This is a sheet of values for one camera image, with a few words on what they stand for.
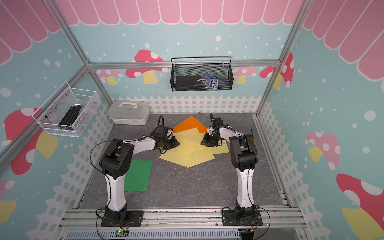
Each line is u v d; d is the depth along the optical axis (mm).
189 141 1028
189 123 1135
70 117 694
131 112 1064
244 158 576
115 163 547
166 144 877
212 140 908
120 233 729
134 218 746
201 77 893
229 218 741
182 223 736
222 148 995
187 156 971
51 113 660
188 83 877
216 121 866
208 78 877
